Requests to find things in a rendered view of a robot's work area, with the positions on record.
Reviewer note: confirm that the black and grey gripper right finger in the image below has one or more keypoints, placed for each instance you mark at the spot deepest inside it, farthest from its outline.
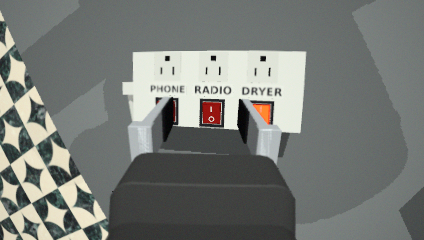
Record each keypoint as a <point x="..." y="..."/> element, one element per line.
<point x="261" y="138"/>

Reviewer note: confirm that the white power strip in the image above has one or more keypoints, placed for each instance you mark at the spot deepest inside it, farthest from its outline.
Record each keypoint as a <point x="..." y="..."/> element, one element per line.
<point x="206" y="86"/>

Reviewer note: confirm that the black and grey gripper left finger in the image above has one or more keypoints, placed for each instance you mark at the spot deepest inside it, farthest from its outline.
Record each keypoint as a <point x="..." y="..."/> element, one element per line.
<point x="147" y="135"/>

